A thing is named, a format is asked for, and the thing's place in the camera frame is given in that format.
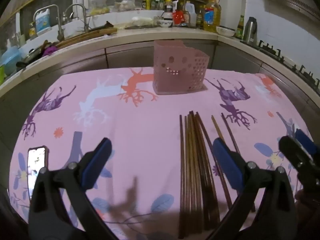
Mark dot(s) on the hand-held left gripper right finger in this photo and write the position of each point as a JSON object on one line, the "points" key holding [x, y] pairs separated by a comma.
{"points": [[228, 166]]}

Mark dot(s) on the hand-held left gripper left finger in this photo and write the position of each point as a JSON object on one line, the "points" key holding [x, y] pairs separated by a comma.
{"points": [[97, 165]]}

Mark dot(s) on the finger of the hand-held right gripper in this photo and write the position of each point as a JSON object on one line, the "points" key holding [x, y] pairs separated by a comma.
{"points": [[306, 141], [292, 150]]}

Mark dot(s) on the long wooden chopstick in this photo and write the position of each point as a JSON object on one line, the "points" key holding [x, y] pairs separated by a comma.
{"points": [[217, 128], [228, 130]]}

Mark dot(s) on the pile of brown chopsticks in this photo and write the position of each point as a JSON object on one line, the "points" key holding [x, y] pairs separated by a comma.
{"points": [[192, 170]]}

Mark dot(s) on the pink plastic utensil holder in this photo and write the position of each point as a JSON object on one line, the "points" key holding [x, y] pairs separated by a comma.
{"points": [[175, 70]]}

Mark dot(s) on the pink printed tablecloth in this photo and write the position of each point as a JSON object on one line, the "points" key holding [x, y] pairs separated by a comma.
{"points": [[140, 135]]}

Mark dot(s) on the smartphone with lit screen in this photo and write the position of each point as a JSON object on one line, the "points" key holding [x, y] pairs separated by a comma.
{"points": [[37, 170]]}

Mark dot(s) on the black gas stove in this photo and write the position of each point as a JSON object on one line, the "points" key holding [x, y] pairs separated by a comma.
{"points": [[287, 60]]}

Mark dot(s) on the steel thermos kettle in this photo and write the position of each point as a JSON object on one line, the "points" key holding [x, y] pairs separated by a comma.
{"points": [[250, 31]]}

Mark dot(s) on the purple cloth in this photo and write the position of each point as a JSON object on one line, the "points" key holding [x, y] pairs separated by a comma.
{"points": [[50, 50]]}

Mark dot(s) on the dark cooking pan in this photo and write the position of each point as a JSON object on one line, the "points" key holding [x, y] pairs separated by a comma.
{"points": [[31, 56]]}

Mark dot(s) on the wooden cutting board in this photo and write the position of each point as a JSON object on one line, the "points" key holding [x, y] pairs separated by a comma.
{"points": [[85, 36]]}

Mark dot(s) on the green sauce bottle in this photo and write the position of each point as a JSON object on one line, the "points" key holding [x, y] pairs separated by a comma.
{"points": [[240, 28]]}

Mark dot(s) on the plain white bowl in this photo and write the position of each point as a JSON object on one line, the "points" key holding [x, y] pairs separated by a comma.
{"points": [[225, 32]]}

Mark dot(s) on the blue plastic basin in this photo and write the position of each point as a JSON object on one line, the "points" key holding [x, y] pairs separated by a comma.
{"points": [[10, 58]]}

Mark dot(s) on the steel range hood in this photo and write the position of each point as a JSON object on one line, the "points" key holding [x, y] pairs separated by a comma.
{"points": [[295, 0]]}

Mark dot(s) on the small yellow bottle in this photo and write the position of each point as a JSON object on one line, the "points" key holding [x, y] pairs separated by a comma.
{"points": [[32, 32]]}

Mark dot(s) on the tall steel faucet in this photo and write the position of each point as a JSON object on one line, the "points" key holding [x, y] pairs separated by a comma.
{"points": [[59, 22]]}

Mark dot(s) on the curved steel faucet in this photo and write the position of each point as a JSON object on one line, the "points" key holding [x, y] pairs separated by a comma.
{"points": [[84, 17]]}

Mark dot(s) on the large cooking oil bottle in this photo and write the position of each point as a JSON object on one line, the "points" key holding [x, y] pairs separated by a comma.
{"points": [[211, 17]]}

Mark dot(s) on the white plastic bag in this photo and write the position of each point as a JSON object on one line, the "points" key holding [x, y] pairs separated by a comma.
{"points": [[142, 20]]}

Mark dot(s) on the dark glass bottle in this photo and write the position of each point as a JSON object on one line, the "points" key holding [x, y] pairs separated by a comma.
{"points": [[199, 17]]}

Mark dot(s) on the blue label detergent jug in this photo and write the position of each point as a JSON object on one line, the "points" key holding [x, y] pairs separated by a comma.
{"points": [[43, 21]]}

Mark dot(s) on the red packet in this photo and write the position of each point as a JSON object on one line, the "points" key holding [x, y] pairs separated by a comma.
{"points": [[178, 18]]}

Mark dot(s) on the patterned small bowl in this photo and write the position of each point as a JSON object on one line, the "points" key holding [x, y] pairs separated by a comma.
{"points": [[164, 23]]}

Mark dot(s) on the white plastic jug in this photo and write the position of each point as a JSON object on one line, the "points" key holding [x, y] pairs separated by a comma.
{"points": [[190, 13]]}

